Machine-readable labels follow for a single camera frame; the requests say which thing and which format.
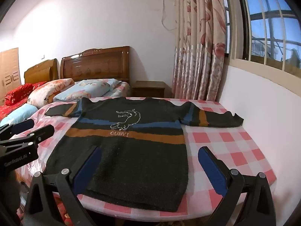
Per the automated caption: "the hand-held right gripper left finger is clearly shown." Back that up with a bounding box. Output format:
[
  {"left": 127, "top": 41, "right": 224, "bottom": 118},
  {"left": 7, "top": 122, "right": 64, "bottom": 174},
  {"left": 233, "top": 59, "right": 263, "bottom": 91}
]
[{"left": 22, "top": 145, "right": 102, "bottom": 226}]

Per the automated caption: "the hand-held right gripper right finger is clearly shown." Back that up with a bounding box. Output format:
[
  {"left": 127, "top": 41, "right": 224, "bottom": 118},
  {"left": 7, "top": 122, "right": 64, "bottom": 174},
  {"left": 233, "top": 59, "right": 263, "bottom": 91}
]
[{"left": 198, "top": 146, "right": 277, "bottom": 226}]

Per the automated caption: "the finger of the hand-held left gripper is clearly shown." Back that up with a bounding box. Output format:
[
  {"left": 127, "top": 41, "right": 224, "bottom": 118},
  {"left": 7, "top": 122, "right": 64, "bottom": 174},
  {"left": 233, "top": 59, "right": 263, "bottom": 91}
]
[
  {"left": 0, "top": 119, "right": 35, "bottom": 139},
  {"left": 0, "top": 125, "right": 55, "bottom": 151}
]

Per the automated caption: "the dark striped knit sweater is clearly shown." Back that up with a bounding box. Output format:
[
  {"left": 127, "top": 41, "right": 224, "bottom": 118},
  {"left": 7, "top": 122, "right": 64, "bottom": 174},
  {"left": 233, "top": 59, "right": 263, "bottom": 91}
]
[{"left": 44, "top": 96, "right": 244, "bottom": 213}]

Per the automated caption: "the plain light blue pillow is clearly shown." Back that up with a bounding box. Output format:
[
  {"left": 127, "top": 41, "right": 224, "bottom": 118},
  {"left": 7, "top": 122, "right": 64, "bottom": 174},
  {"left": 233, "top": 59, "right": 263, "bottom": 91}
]
[{"left": 0, "top": 104, "right": 38, "bottom": 126}]

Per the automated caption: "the pink checked table cloth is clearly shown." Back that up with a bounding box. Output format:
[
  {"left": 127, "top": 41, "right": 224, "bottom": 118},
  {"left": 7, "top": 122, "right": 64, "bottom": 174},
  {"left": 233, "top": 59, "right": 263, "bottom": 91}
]
[{"left": 14, "top": 96, "right": 277, "bottom": 219}]

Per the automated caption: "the red blanket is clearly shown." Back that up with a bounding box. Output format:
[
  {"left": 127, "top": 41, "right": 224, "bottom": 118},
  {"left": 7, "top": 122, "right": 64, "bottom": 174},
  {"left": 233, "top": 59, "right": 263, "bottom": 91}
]
[{"left": 0, "top": 81, "right": 49, "bottom": 120}]

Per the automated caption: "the pink floral pillow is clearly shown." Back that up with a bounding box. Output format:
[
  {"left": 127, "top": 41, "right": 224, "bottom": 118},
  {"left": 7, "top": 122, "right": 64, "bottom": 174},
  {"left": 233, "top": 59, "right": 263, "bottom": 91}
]
[{"left": 27, "top": 78, "right": 76, "bottom": 104}]

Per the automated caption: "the small light wooden headboard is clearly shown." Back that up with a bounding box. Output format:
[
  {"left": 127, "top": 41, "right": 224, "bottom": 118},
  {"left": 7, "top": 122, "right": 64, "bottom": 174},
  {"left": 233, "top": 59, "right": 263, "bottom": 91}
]
[{"left": 24, "top": 58, "right": 59, "bottom": 84}]

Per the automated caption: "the cardboard box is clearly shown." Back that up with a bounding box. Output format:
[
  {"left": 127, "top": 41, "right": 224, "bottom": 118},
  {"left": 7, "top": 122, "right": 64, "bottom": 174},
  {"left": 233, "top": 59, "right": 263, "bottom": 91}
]
[{"left": 0, "top": 47, "right": 21, "bottom": 99}]

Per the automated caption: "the light blue floral pillow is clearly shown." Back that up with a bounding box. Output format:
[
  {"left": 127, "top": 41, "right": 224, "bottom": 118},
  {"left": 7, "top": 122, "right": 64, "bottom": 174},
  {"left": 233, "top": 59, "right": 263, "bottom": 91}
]
[{"left": 53, "top": 79, "right": 123, "bottom": 102}]

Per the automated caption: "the large dark wooden headboard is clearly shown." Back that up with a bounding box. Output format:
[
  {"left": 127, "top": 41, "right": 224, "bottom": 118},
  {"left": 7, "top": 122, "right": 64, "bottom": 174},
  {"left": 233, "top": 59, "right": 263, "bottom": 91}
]
[{"left": 60, "top": 46, "right": 130, "bottom": 85}]

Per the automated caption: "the wooden nightstand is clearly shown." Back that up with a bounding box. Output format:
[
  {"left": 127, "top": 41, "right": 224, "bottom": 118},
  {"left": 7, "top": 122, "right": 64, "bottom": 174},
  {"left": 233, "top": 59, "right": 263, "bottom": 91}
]
[{"left": 132, "top": 80, "right": 166, "bottom": 98}]

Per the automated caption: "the floral pink curtain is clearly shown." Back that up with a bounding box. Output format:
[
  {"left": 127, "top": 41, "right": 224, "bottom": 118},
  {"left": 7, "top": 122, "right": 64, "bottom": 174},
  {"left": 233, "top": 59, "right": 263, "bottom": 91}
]
[{"left": 171, "top": 0, "right": 230, "bottom": 101}]

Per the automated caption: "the cream window grille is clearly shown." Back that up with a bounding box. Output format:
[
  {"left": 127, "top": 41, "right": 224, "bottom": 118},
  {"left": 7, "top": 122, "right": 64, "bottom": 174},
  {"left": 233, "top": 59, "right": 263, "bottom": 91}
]
[{"left": 229, "top": 0, "right": 301, "bottom": 76}]

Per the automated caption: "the thin air conditioner cable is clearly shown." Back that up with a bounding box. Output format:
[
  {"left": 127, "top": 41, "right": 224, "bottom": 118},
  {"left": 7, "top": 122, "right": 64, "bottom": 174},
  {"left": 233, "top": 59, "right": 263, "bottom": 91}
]
[{"left": 161, "top": 0, "right": 179, "bottom": 31}]

